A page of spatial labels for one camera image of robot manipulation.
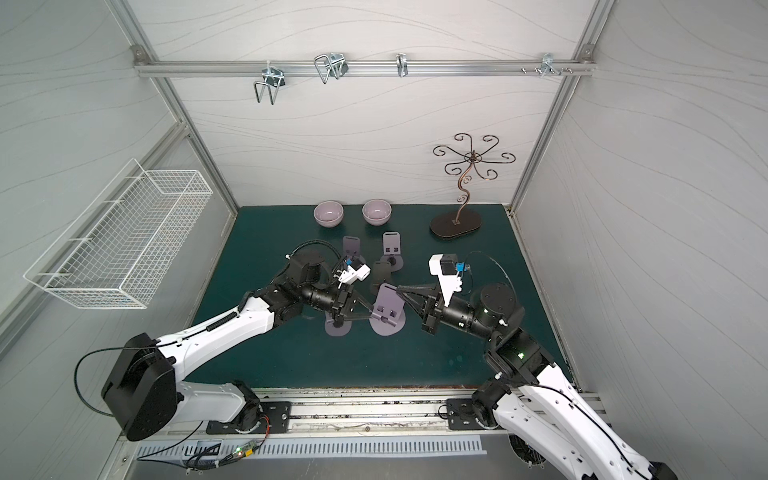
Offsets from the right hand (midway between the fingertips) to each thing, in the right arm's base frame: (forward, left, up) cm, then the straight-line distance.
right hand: (399, 289), depth 59 cm
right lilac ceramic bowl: (+52, +11, -31) cm, 61 cm away
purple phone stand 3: (+4, +20, -34) cm, 40 cm away
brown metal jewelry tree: (+48, -20, -33) cm, 62 cm away
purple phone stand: (+31, +4, -26) cm, 41 cm away
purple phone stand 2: (+28, +17, -26) cm, 42 cm away
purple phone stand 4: (-4, +2, -5) cm, 7 cm away
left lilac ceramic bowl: (+49, +30, -30) cm, 65 cm away
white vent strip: (-25, +19, -34) cm, 46 cm away
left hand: (-2, +6, -10) cm, 12 cm away
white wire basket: (+9, +66, -1) cm, 67 cm away
